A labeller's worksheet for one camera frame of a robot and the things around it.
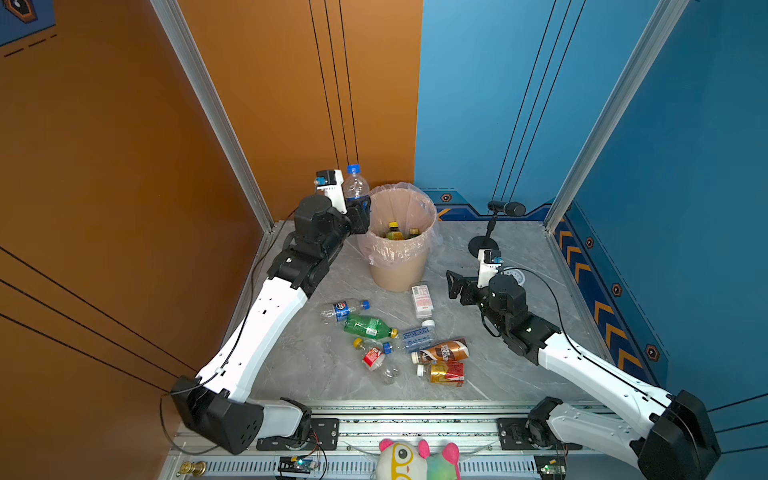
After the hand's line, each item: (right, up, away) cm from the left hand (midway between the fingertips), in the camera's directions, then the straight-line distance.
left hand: (365, 196), depth 68 cm
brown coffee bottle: (+23, -40, +13) cm, 48 cm away
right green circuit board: (+45, -65, +3) cm, 79 cm away
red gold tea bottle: (+19, -45, +10) cm, 49 cm away
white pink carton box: (+16, -29, +23) cm, 41 cm away
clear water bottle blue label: (+15, -37, +16) cm, 43 cm away
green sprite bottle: (+7, -7, +30) cm, 32 cm away
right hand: (+24, -18, +11) cm, 32 cm away
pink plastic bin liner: (+12, 0, +25) cm, 28 cm away
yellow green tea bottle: (+14, -6, +31) cm, 34 cm away
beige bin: (+8, -16, +9) cm, 21 cm away
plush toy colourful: (+9, -59, -4) cm, 59 cm away
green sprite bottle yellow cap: (-1, -35, +18) cm, 40 cm away
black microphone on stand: (+41, -9, +43) cm, 60 cm away
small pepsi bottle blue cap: (-9, -31, +21) cm, 39 cm away
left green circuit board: (-17, -64, +2) cm, 66 cm away
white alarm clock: (+47, -20, +31) cm, 60 cm away
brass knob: (-39, -63, 0) cm, 74 cm away
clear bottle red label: (+2, -43, +13) cm, 45 cm away
